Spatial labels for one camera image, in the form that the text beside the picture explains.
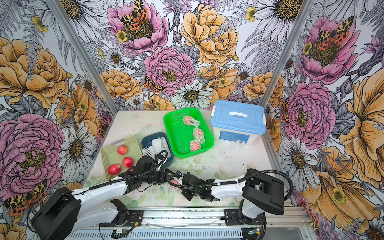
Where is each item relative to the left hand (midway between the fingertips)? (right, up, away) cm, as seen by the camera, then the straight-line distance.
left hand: (173, 181), depth 81 cm
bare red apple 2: (-28, +8, +8) cm, 30 cm away
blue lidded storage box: (+37, +31, +11) cm, 50 cm away
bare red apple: (-34, +14, +13) cm, 39 cm away
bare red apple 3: (-34, +5, +5) cm, 35 cm away
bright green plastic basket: (+7, +25, +25) cm, 35 cm away
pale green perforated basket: (-40, +12, +16) cm, 44 cm away
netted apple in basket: (+11, +17, +13) cm, 24 cm away
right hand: (+6, -6, +3) cm, 9 cm away
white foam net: (-8, +17, +14) cm, 23 cm away
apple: (+7, +33, +27) cm, 43 cm away
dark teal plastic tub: (-20, +19, +18) cm, 33 cm away
